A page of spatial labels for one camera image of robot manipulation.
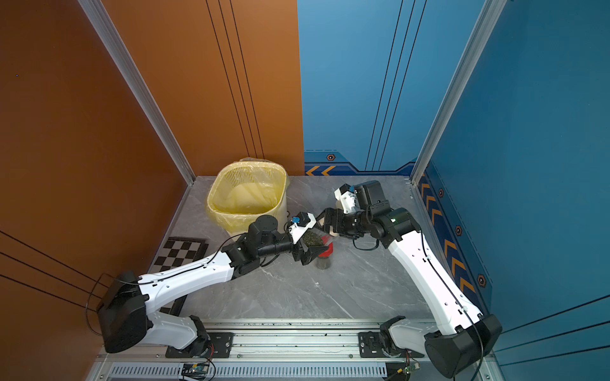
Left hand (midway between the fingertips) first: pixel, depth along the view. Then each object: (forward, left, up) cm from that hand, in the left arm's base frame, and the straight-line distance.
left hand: (321, 232), depth 72 cm
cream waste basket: (+22, +31, -7) cm, 39 cm away
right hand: (0, 0, +3) cm, 4 cm away
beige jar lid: (-5, -2, +9) cm, 11 cm away
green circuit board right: (-32, -28, -23) cm, 48 cm away
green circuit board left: (-33, +39, -28) cm, 58 cm away
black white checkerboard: (+4, +56, -22) cm, 60 cm away
